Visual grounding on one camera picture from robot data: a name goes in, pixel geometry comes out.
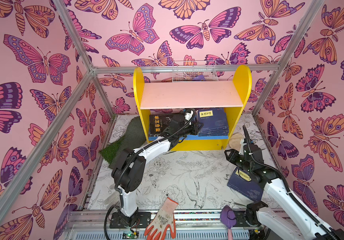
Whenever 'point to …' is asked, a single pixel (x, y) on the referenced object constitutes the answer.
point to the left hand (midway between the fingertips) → (205, 123)
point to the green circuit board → (128, 234)
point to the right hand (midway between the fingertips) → (227, 150)
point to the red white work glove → (158, 229)
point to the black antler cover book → (158, 123)
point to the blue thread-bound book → (211, 135)
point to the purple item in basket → (199, 78)
